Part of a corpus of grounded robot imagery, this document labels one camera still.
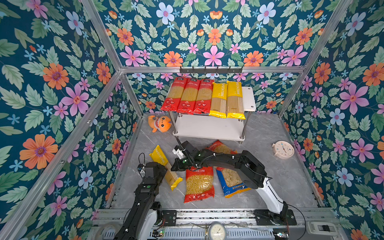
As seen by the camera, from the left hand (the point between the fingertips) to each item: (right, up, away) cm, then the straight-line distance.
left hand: (165, 164), depth 85 cm
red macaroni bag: (+32, +9, +8) cm, 34 cm away
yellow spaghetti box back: (+30, +32, -12) cm, 45 cm away
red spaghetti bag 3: (+22, +33, -12) cm, 42 cm away
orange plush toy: (-5, +24, +17) cm, 30 cm away
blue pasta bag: (+37, -9, -5) cm, 39 cm away
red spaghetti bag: (+3, +32, -12) cm, 34 cm away
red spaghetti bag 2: (+8, +40, -5) cm, 41 cm away
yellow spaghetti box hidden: (+4, -7, -4) cm, 9 cm away
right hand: (+3, -2, -2) cm, 4 cm away
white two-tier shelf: (+15, +23, +20) cm, 33 cm away
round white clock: (+75, +7, +11) cm, 76 cm away
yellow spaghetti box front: (+39, +35, -8) cm, 53 cm away
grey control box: (+78, -26, -16) cm, 84 cm away
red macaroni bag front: (+20, -11, -4) cm, 23 cm away
